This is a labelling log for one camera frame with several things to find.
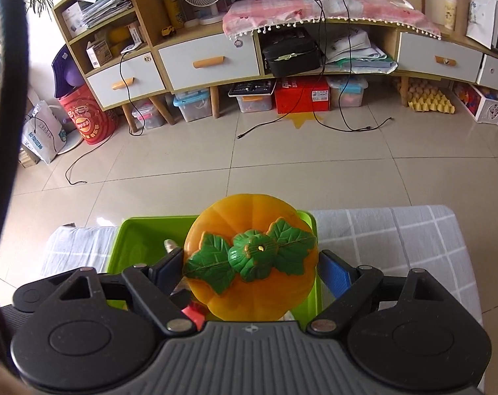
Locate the orange toy pumpkin green leaves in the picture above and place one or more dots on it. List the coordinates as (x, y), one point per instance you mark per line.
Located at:
(249, 214)

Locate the stack of yellow egg trays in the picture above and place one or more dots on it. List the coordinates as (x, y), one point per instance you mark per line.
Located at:
(428, 98)

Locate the white shopping bag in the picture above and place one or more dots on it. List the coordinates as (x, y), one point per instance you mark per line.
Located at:
(43, 135)

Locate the black carry case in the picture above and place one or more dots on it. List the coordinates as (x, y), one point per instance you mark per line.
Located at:
(292, 55)

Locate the clear storage bin blue lid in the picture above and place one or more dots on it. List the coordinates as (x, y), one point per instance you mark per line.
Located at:
(193, 109)

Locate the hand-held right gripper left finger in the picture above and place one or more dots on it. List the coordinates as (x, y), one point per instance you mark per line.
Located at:
(170, 271)

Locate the pink fringed cloth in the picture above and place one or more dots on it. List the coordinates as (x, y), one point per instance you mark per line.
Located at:
(315, 8)

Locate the grey checked tablecloth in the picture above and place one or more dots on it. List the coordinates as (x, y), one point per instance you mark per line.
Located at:
(397, 247)

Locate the yellow toy car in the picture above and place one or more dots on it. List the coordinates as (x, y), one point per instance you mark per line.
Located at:
(169, 30)

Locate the red cardboard box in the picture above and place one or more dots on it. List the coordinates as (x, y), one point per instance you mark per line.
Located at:
(300, 96)

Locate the yellow can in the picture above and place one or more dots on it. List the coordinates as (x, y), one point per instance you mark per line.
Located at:
(175, 12)

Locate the black flat tray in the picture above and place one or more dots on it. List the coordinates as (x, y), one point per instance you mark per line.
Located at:
(251, 88)

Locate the stack of papers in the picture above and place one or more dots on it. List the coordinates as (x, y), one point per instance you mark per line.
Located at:
(105, 6)

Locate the white patterned box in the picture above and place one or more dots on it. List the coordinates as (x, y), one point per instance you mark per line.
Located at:
(485, 107)

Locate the pile of papers and bags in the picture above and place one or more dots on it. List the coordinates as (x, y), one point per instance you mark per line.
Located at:
(356, 51)

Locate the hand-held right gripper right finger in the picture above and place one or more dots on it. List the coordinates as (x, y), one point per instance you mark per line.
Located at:
(335, 273)

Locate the green plastic box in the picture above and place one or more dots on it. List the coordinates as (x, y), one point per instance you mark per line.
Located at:
(142, 238)

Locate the small white carton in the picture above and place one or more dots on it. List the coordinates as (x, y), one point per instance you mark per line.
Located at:
(98, 53)

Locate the red printed bucket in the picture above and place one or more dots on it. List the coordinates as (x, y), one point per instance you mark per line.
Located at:
(88, 119)

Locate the curved wooden cabinet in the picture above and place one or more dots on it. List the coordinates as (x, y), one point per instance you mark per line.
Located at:
(150, 47)

